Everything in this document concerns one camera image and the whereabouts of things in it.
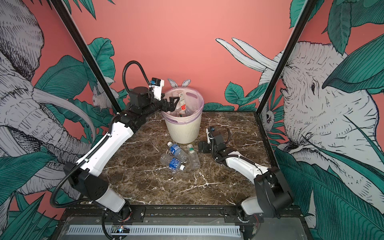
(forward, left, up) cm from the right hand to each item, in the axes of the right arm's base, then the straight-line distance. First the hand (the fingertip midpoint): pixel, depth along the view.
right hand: (202, 141), depth 88 cm
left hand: (+8, +15, +29) cm, 34 cm away
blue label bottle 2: (-11, +17, -7) cm, 22 cm away
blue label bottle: (-2, +16, -11) cm, 19 cm away
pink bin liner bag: (+26, +9, +2) cm, 28 cm away
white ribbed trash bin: (+5, +11, +1) cm, 12 cm away
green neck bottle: (-6, +5, -10) cm, 13 cm away
